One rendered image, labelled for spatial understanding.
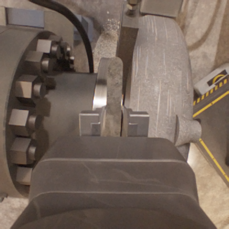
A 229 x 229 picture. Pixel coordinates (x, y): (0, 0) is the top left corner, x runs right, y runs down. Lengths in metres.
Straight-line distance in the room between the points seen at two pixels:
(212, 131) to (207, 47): 0.57
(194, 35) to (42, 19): 0.92
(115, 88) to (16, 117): 0.30
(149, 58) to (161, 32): 0.07
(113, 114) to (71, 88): 0.37
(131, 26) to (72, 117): 0.29
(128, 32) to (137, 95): 0.10
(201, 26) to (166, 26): 0.95
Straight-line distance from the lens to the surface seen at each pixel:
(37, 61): 0.46
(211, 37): 1.35
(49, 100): 0.51
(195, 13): 1.31
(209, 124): 1.10
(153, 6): 0.41
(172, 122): 0.28
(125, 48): 0.32
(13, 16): 1.08
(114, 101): 0.16
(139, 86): 0.28
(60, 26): 0.98
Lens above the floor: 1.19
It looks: 69 degrees down
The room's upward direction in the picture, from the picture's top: 180 degrees clockwise
